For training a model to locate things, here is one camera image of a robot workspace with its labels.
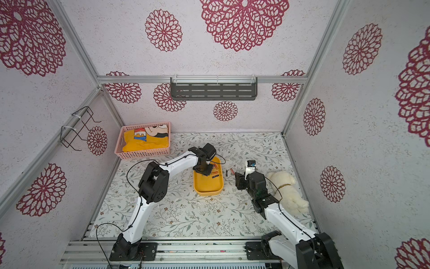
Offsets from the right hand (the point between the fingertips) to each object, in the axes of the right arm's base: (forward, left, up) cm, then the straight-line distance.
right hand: (239, 171), depth 85 cm
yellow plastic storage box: (0, +15, -15) cm, 21 cm away
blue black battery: (+7, +6, -13) cm, 16 cm away
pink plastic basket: (+36, +52, -5) cm, 63 cm away
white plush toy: (-13, -24, -4) cm, 28 cm away
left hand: (+7, +19, -12) cm, 23 cm away
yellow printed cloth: (+20, +65, -2) cm, 68 cm away
